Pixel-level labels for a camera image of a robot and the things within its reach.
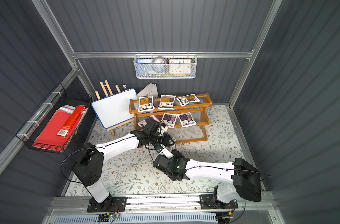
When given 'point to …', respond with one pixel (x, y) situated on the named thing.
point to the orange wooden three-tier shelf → (199, 111)
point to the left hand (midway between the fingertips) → (174, 146)
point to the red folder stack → (47, 137)
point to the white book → (151, 89)
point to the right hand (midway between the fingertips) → (174, 153)
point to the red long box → (72, 119)
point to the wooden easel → (104, 91)
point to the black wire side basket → (63, 96)
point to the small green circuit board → (104, 217)
